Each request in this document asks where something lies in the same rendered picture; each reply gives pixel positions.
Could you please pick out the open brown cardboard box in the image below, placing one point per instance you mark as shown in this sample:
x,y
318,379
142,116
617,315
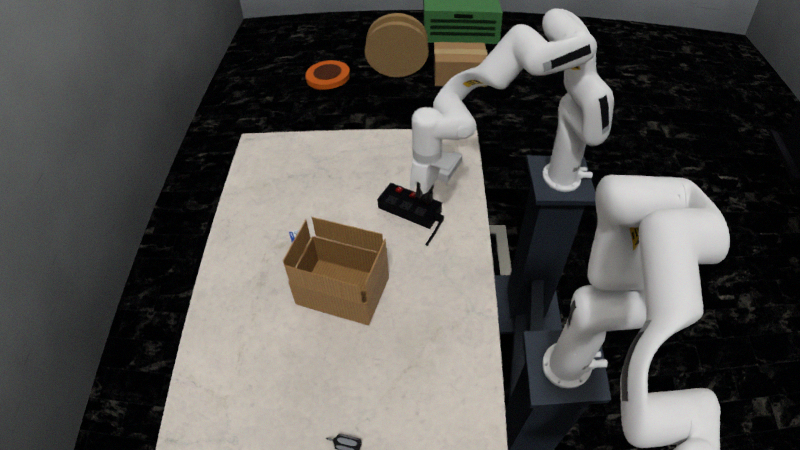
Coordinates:
x,y
340,261

